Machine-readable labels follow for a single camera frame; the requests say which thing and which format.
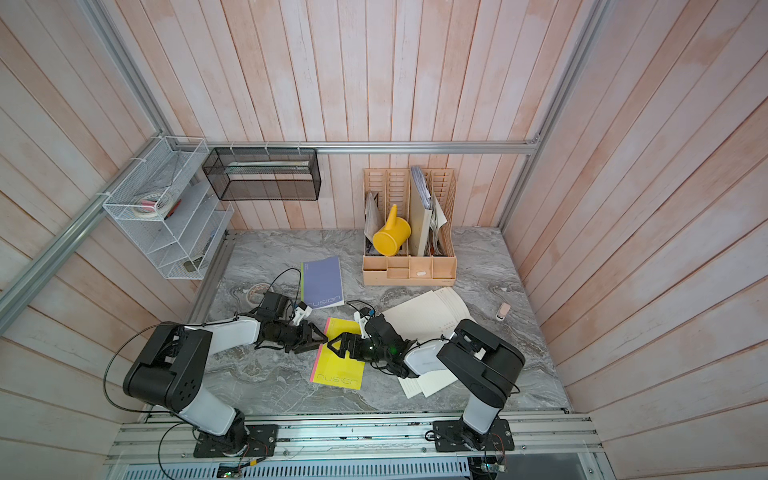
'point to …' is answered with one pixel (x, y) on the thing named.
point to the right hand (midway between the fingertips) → (338, 347)
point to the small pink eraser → (504, 309)
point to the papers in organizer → (438, 219)
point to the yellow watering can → (389, 240)
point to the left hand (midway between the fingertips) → (322, 345)
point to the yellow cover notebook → (332, 369)
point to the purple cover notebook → (321, 283)
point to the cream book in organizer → (419, 222)
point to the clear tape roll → (254, 293)
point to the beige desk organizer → (384, 187)
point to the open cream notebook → (435, 314)
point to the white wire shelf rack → (181, 240)
